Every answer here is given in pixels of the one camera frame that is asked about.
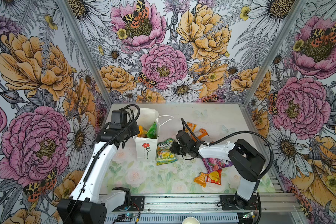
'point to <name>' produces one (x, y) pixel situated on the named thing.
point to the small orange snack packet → (192, 127)
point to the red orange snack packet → (214, 176)
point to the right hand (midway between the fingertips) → (170, 152)
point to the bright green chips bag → (152, 132)
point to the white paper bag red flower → (147, 148)
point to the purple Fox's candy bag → (213, 164)
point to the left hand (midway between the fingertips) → (136, 132)
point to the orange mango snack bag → (201, 133)
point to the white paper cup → (191, 220)
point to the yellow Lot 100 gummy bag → (143, 133)
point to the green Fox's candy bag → (164, 155)
